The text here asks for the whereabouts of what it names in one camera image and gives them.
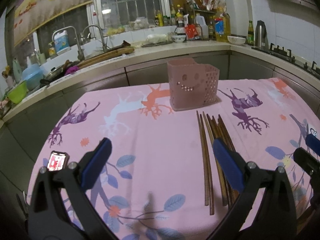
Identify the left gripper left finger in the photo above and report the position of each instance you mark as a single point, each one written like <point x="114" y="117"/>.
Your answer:
<point x="48" y="217"/>

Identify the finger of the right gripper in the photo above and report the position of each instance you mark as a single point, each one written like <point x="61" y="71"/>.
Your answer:
<point x="305" y="160"/>

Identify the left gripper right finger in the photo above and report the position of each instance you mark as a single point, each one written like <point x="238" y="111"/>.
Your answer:
<point x="276" y="216"/>

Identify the brown wooden chopstick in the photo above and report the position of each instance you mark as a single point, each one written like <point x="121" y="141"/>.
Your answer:
<point x="229" y="143"/>
<point x="202" y="159"/>
<point x="208" y="188"/>
<point x="230" y="192"/>
<point x="212" y="134"/>
<point x="224" y="185"/>

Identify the barred kitchen window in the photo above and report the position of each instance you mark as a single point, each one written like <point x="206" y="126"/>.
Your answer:
<point x="118" y="13"/>

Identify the smartphone with red screen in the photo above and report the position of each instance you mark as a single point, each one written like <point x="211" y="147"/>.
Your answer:
<point x="57" y="161"/>

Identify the pink patterned tablecloth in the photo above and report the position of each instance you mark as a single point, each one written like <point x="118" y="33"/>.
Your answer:
<point x="152" y="186"/>

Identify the black gas stove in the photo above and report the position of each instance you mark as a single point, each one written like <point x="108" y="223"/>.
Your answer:
<point x="288" y="56"/>

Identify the steel thermos kettle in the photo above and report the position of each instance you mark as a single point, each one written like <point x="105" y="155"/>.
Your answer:
<point x="261" y="41"/>

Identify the green plastic bowl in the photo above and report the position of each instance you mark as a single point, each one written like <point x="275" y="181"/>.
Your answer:
<point x="18" y="93"/>

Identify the green glass sauce bottle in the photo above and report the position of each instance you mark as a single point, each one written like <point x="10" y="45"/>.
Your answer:
<point x="250" y="35"/>

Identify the pink utensil holder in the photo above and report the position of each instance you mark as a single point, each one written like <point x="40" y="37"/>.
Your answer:
<point x="192" y="85"/>

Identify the white ceramic bowl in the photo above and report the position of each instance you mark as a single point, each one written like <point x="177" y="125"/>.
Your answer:
<point x="236" y="40"/>

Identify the blue plastic lidded container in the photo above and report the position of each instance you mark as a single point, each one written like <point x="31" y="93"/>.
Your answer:
<point x="32" y="75"/>

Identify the black pan in sink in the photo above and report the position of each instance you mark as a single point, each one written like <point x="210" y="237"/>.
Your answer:
<point x="55" y="74"/>

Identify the large cooking oil bottle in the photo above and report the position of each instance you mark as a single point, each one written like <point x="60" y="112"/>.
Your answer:
<point x="222" y="25"/>

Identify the chrome sink faucet left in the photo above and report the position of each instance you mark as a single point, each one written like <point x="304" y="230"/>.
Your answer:
<point x="73" y="40"/>

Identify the chrome sink faucet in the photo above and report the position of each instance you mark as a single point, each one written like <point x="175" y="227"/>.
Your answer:
<point x="73" y="40"/>
<point x="101" y="36"/>

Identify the red snack bag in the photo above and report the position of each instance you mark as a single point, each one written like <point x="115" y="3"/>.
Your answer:
<point x="191" y="32"/>

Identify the small patterned bowl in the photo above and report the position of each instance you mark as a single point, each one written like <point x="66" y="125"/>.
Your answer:
<point x="179" y="38"/>

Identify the chrome sink faucet right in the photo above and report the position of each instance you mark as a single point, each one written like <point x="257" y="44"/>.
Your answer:
<point x="101" y="36"/>

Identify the white blue detergent jug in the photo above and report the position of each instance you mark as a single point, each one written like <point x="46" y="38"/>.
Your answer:
<point x="61" y="42"/>

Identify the white plastic jug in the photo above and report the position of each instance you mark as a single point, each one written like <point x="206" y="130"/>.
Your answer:
<point x="202" y="27"/>

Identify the wooden cutting board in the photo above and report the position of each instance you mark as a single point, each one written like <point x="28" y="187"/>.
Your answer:
<point x="106" y="56"/>

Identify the dark soy sauce bottle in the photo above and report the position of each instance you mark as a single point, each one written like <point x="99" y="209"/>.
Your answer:
<point x="179" y="21"/>

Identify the white plastic bag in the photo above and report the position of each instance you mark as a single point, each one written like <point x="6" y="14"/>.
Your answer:
<point x="157" y="38"/>

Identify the yellow condiment bottle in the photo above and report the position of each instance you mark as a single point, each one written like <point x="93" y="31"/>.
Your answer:
<point x="159" y="18"/>

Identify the fruit pattern window blind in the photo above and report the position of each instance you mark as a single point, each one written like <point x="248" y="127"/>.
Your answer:
<point x="29" y="15"/>

